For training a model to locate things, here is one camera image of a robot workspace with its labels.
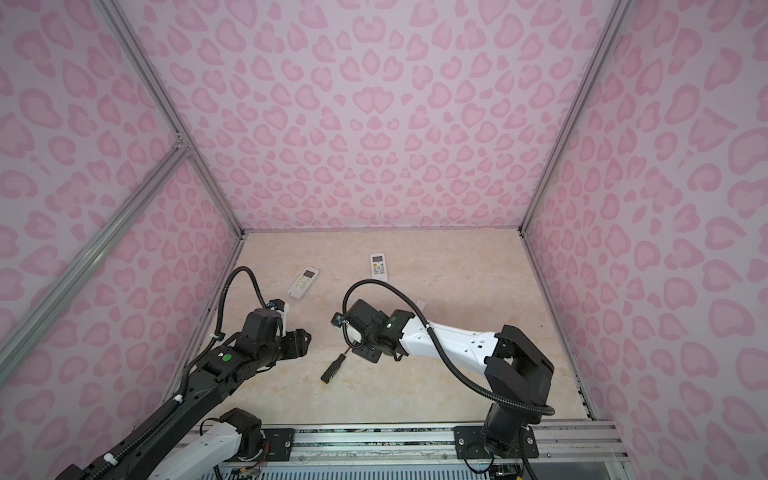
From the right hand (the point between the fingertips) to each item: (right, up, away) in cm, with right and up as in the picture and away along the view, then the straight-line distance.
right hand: (368, 336), depth 82 cm
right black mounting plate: (+26, -24, -9) cm, 36 cm away
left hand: (-18, +1, -1) cm, 18 cm away
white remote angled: (-24, +13, +21) cm, 35 cm away
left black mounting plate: (-21, -23, -9) cm, 33 cm away
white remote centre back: (+1, +18, +25) cm, 31 cm away
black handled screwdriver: (-10, -10, +2) cm, 14 cm away
